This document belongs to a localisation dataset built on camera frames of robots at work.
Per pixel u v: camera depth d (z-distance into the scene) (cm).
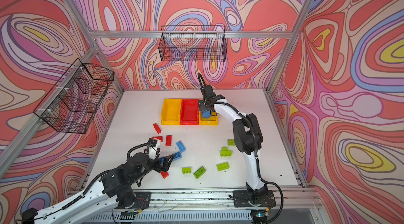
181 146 90
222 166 82
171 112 106
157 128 98
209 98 75
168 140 91
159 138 98
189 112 104
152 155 66
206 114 101
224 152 86
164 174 80
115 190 54
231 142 91
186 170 80
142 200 72
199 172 83
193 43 96
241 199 73
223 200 75
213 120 99
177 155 86
